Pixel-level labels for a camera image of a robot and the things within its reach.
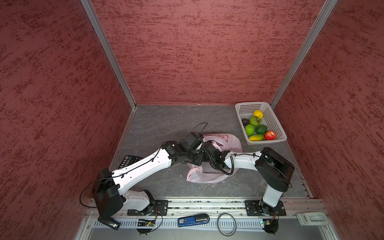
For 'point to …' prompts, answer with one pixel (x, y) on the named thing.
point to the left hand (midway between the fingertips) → (200, 162)
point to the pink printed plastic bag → (206, 173)
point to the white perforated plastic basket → (245, 110)
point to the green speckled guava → (255, 121)
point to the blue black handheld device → (198, 219)
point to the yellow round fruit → (258, 113)
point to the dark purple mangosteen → (245, 121)
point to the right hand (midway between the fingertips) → (200, 156)
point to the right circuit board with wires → (271, 226)
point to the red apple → (270, 135)
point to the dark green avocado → (261, 129)
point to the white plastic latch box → (312, 218)
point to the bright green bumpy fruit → (249, 129)
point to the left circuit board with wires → (146, 226)
